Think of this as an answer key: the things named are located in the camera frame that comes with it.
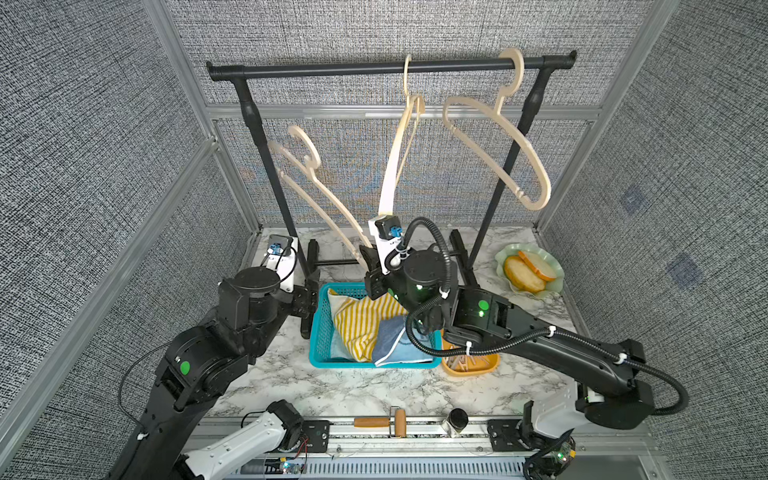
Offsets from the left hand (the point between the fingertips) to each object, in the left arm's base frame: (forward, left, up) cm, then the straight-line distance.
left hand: (308, 266), depth 58 cm
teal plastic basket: (-4, +3, -35) cm, 35 cm away
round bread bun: (+19, -61, -34) cm, 72 cm away
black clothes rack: (+27, -44, -38) cm, 64 cm away
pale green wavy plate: (+15, -71, -37) cm, 81 cm away
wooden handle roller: (-21, -17, -38) cm, 47 cm away
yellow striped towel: (+3, -7, -31) cm, 32 cm away
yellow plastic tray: (-8, -39, -39) cm, 56 cm away
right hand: (+1, -11, +6) cm, 13 cm away
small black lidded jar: (-22, -31, -31) cm, 49 cm away
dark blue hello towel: (-5, -16, -27) cm, 32 cm away
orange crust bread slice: (+21, -67, -32) cm, 77 cm away
